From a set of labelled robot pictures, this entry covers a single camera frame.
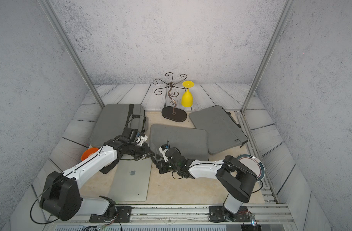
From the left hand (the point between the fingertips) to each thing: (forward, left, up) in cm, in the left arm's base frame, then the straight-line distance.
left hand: (157, 154), depth 80 cm
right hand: (-5, +1, -6) cm, 7 cm away
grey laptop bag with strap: (+36, +37, -8) cm, 53 cm away
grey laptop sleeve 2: (+22, -45, -11) cm, 51 cm away
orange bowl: (+8, +45, -9) cm, 47 cm away
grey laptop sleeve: (+12, -21, -8) cm, 26 cm away
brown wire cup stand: (+42, -7, -10) cm, 44 cm away
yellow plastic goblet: (+36, -18, +11) cm, 41 cm away
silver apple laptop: (-8, +16, -14) cm, 23 cm away
